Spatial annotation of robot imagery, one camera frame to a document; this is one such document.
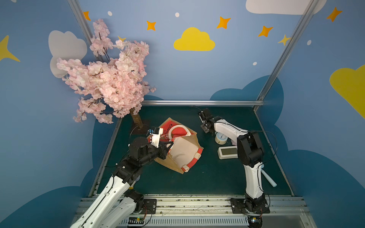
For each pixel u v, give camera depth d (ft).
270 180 2.69
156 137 2.02
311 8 2.30
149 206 2.46
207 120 2.53
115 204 1.52
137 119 3.23
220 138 3.20
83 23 2.42
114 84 1.97
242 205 2.45
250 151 1.82
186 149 3.10
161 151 2.03
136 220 2.39
